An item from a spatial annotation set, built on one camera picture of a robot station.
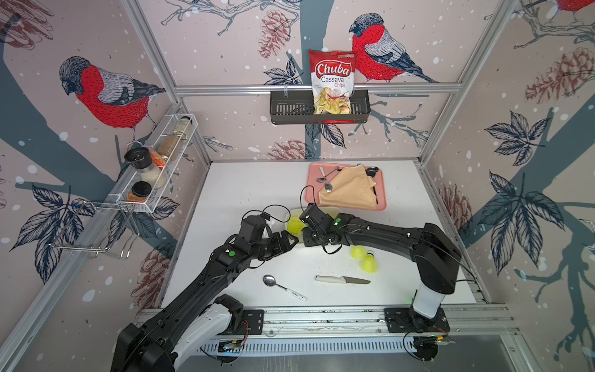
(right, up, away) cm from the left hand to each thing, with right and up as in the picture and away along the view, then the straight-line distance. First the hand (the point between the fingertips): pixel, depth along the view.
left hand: (295, 239), depth 77 cm
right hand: (+3, -1, +8) cm, 9 cm away
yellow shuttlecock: (+24, -9, +13) cm, 29 cm away
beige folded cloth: (+25, +16, +31) cm, 43 cm away
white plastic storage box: (+1, 0, -1) cm, 1 cm away
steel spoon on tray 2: (+12, +20, +34) cm, 41 cm away
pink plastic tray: (+7, +16, +34) cm, 39 cm away
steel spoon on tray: (+15, +17, +34) cm, 41 cm away
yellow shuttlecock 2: (+27, -11, +9) cm, 31 cm away
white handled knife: (+17, -16, +5) cm, 24 cm away
